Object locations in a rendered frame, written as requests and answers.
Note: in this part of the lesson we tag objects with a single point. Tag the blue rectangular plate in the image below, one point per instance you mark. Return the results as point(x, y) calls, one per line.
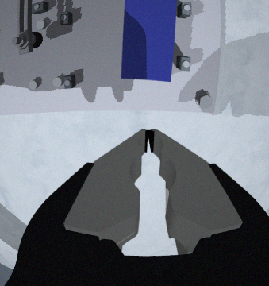
point(148, 39)

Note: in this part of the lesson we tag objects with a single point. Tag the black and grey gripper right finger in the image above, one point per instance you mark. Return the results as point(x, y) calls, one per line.
point(204, 201)

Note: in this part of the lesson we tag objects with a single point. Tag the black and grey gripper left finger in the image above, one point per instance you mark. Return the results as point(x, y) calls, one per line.
point(100, 201)

